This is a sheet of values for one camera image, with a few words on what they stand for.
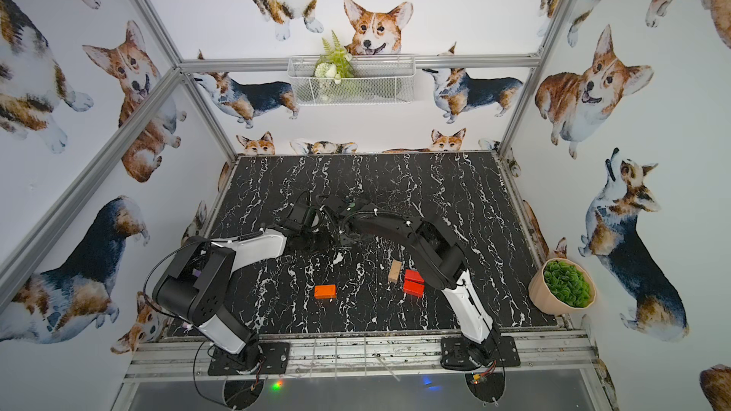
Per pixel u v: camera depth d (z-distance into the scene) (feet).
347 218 2.14
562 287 2.43
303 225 2.51
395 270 2.85
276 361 2.41
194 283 1.52
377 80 3.04
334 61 2.70
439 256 1.74
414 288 2.76
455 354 2.40
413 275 2.83
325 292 2.76
